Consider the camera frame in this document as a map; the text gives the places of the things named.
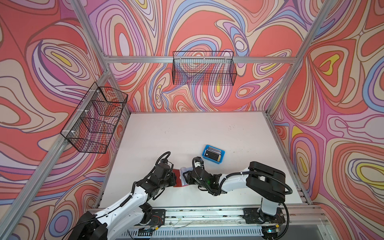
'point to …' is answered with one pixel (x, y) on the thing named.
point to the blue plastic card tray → (223, 154)
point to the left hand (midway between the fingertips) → (179, 176)
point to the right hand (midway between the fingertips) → (186, 178)
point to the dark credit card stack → (213, 153)
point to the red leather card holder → (178, 183)
